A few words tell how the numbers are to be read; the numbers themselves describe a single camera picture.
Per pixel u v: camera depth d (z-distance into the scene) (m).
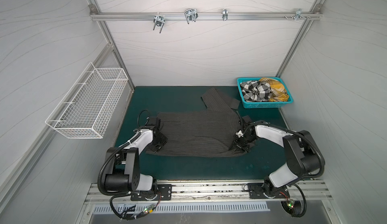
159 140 0.77
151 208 0.69
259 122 0.70
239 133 0.84
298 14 0.76
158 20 0.79
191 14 0.77
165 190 0.74
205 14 0.78
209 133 0.96
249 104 1.03
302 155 0.46
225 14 0.78
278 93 1.04
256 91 1.07
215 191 0.75
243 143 0.77
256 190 0.74
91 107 0.70
